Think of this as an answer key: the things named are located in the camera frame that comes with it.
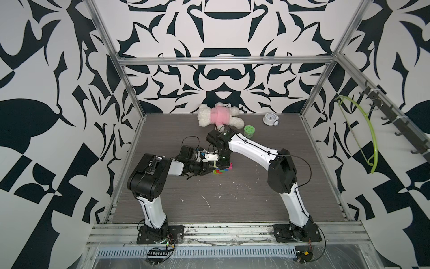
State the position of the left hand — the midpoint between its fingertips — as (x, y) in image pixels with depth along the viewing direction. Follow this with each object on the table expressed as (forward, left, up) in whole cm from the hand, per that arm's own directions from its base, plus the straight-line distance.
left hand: (214, 167), depth 93 cm
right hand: (+1, -4, +5) cm, 6 cm away
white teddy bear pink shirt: (+32, -5, +7) cm, 33 cm away
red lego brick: (-4, -2, +2) cm, 5 cm away
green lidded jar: (+22, -22, +3) cm, 31 cm away
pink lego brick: (-4, -9, +8) cm, 12 cm away
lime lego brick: (-3, 0, 0) cm, 3 cm away
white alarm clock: (+33, -40, +2) cm, 52 cm away
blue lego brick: (-5, -6, +5) cm, 9 cm away
